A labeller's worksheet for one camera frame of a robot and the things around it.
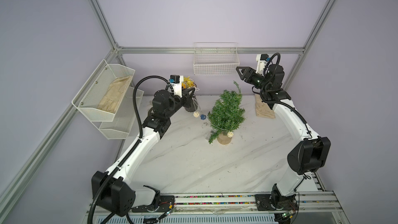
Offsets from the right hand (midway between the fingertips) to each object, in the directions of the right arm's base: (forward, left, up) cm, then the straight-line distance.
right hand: (239, 71), depth 77 cm
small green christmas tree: (-20, +7, -11) cm, 24 cm away
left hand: (-12, +24, -2) cm, 26 cm away
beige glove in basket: (-9, +66, -9) cm, 67 cm away
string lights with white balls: (-15, +22, -16) cm, 31 cm away
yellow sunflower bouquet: (+8, +28, -13) cm, 32 cm away
